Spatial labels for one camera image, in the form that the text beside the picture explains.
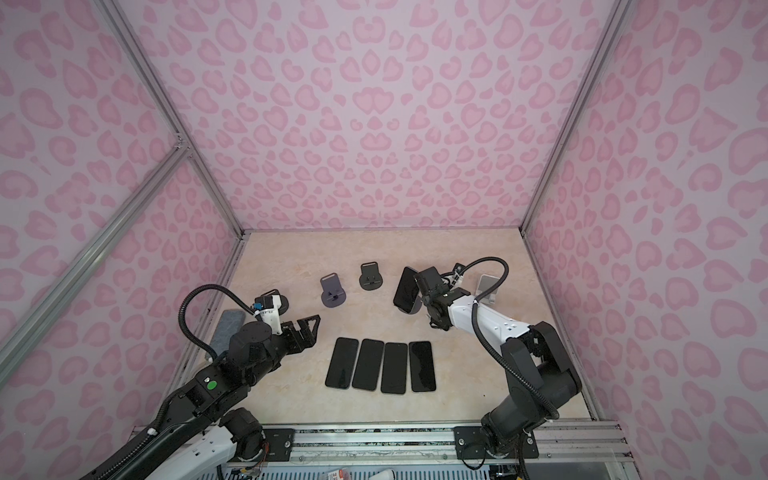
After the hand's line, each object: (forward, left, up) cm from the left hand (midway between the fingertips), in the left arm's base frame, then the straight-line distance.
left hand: (309, 317), depth 74 cm
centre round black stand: (+22, -13, -16) cm, 30 cm away
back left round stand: (+16, -1, -16) cm, 23 cm away
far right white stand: (+18, -51, -14) cm, 56 cm away
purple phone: (-6, -13, -19) cm, 24 cm away
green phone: (+14, -26, -11) cm, 31 cm away
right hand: (+12, -36, -11) cm, 40 cm away
